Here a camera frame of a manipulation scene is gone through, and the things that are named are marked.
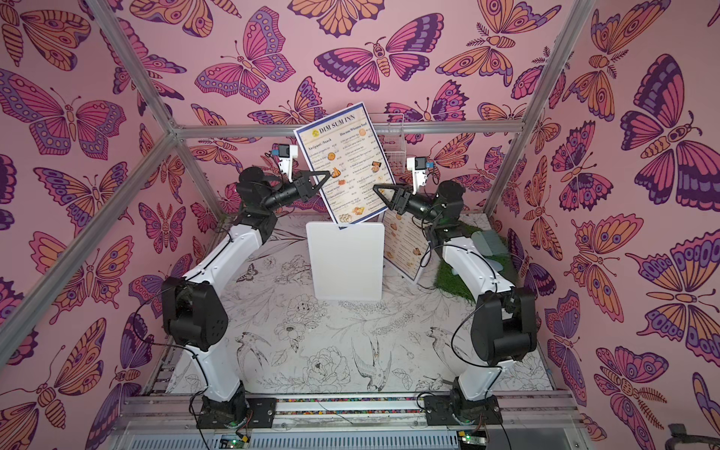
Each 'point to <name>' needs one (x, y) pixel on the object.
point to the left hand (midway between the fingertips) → (334, 175)
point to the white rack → (347, 263)
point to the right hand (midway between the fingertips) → (381, 186)
